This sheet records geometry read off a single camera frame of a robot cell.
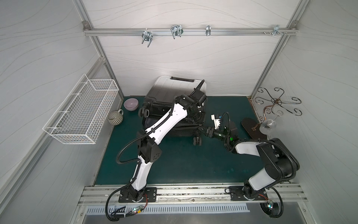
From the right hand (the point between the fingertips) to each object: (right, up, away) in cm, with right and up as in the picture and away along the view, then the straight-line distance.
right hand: (200, 127), depth 87 cm
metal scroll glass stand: (+37, +13, -14) cm, 42 cm away
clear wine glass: (+37, +3, -11) cm, 38 cm away
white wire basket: (-63, +7, -18) cm, 66 cm away
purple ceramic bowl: (-53, +16, +25) cm, 61 cm away
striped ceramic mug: (-59, +5, +11) cm, 61 cm away
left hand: (+1, +4, -8) cm, 9 cm away
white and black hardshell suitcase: (-25, +22, +3) cm, 34 cm away
